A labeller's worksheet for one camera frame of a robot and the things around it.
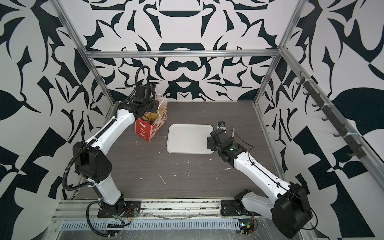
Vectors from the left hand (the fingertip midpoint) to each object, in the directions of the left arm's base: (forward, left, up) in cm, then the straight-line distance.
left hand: (152, 99), depth 85 cm
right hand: (-19, -36, -12) cm, 42 cm away
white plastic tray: (-9, -19, -28) cm, 35 cm away
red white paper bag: (-15, +1, -5) cm, 16 cm away
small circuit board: (-58, -46, -28) cm, 79 cm away
